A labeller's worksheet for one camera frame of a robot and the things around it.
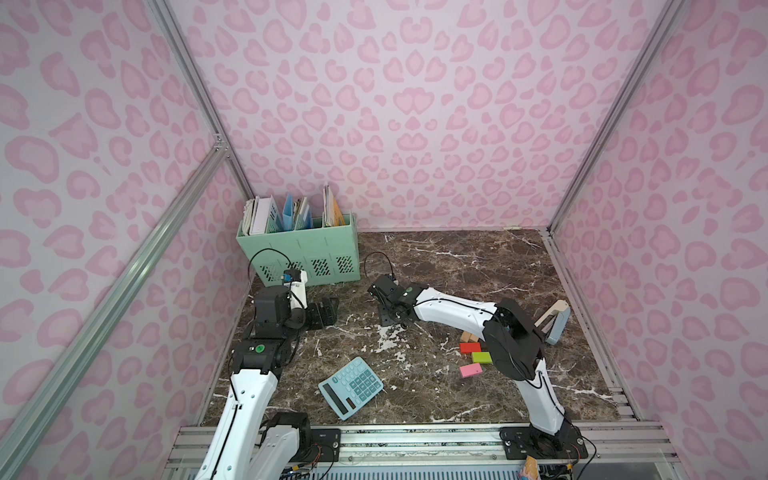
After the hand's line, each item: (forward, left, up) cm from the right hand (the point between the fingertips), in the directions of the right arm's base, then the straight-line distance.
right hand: (388, 314), depth 93 cm
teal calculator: (-21, +9, -1) cm, 23 cm away
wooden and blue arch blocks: (-1, -51, -2) cm, 51 cm away
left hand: (-5, +16, +18) cm, 25 cm away
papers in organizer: (+22, +39, +22) cm, 50 cm away
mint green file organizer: (+14, +19, +13) cm, 27 cm away
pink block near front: (-16, -23, -2) cm, 28 cm away
